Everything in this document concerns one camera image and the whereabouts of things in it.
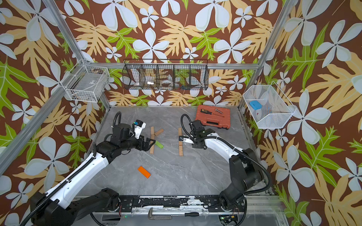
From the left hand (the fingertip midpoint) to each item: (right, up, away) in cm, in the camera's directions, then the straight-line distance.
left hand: (149, 137), depth 78 cm
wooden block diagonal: (+1, +1, +26) cm, 27 cm away
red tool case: (+43, +13, +30) cm, 54 cm away
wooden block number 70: (-3, -2, +24) cm, 24 cm away
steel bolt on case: (+46, +18, +33) cm, 59 cm away
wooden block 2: (+18, -10, +15) cm, 26 cm away
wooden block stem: (+3, -6, -6) cm, 9 cm away
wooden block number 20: (-4, +2, +26) cm, 27 cm away
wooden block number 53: (+18, -7, +18) cm, 27 cm away
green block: (+3, -7, +16) cm, 18 cm away
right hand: (+28, -2, +14) cm, 31 cm away
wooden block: (+17, 0, +24) cm, 30 cm away
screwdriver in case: (+40, +16, +30) cm, 52 cm away
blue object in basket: (+64, +19, +8) cm, 68 cm away
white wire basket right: (+70, +18, +6) cm, 73 cm away
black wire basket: (+7, +42, +19) cm, 46 cm away
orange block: (-5, -23, +8) cm, 25 cm away
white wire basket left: (-41, +33, +8) cm, 54 cm away
